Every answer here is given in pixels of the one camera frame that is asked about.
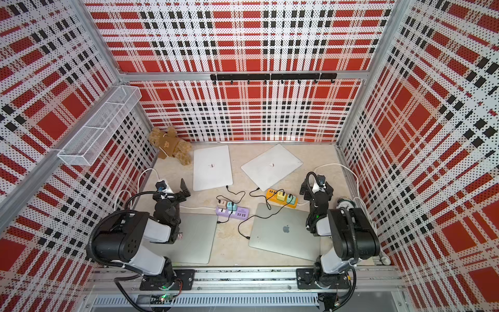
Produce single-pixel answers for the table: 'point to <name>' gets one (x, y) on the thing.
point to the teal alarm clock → (345, 202)
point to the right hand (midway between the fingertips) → (317, 180)
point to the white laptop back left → (212, 168)
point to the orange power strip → (272, 196)
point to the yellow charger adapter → (280, 195)
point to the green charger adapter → (293, 201)
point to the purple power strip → (241, 213)
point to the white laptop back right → (271, 166)
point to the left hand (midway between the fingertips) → (176, 181)
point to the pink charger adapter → (222, 205)
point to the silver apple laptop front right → (283, 230)
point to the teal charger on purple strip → (229, 206)
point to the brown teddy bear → (169, 144)
